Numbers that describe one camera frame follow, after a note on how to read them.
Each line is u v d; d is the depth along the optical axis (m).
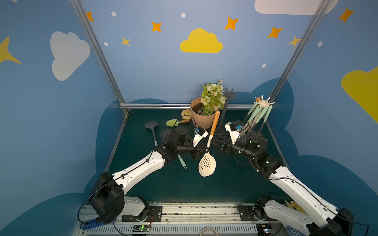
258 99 0.72
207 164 0.75
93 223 0.71
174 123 1.15
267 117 0.73
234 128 0.59
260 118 0.73
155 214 0.74
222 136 0.62
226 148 0.60
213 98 0.93
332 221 0.39
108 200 0.40
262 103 0.71
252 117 0.75
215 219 0.73
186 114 1.18
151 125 1.08
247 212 0.75
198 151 0.64
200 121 1.00
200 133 0.64
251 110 0.76
